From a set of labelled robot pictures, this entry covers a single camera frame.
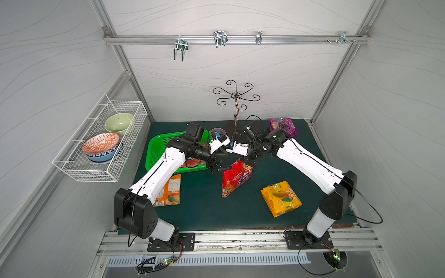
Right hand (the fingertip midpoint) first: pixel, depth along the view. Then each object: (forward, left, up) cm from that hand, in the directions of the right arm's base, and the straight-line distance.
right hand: (242, 155), depth 78 cm
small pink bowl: (+29, +15, -18) cm, 37 cm away
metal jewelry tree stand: (+31, +3, +9) cm, 32 cm away
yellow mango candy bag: (-14, -19, -16) cm, 28 cm away
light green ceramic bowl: (+5, +54, +14) cm, 56 cm away
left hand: (-5, +6, +2) cm, 8 cm away
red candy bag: (-7, +2, -5) cm, 9 cm away
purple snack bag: (+35, -30, -16) cm, 49 cm away
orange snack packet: (-13, +35, -18) cm, 42 cm away
